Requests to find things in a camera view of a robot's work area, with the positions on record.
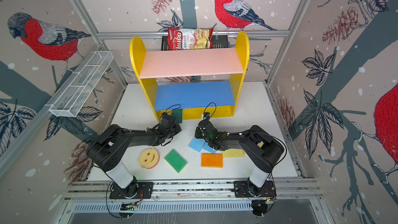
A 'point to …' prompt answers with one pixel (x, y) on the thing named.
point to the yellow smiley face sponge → (149, 158)
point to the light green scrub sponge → (175, 160)
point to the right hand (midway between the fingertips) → (194, 131)
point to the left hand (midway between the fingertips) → (181, 126)
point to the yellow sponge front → (233, 153)
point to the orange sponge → (213, 160)
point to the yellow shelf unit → (203, 83)
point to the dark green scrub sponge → (177, 113)
